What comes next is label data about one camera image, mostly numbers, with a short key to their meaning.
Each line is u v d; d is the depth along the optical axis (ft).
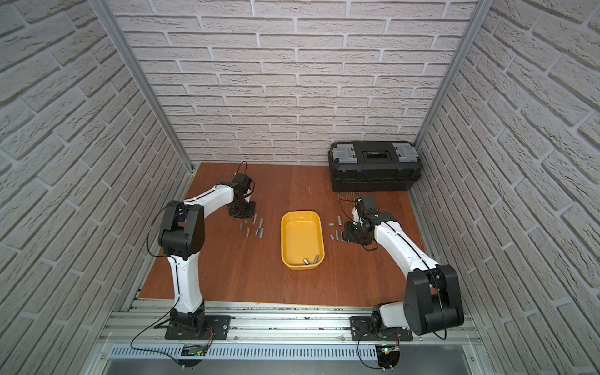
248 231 3.14
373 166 3.23
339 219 3.28
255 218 3.27
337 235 3.11
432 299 1.36
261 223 3.21
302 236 3.11
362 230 2.10
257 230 3.15
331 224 3.20
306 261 2.86
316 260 2.88
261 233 3.11
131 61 2.65
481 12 2.28
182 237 1.81
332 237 3.10
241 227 3.19
